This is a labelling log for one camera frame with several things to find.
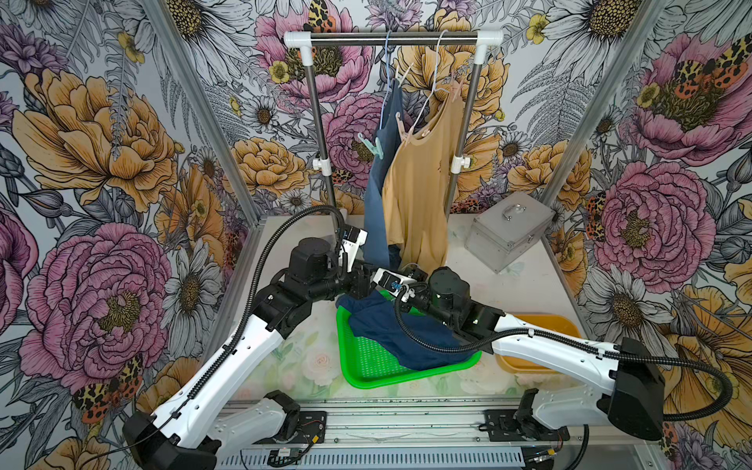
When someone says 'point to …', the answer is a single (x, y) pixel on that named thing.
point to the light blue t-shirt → (376, 247)
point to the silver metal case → (508, 230)
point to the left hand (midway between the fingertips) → (376, 278)
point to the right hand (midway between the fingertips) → (384, 274)
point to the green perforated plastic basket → (365, 365)
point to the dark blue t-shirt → (373, 316)
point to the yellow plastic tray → (558, 322)
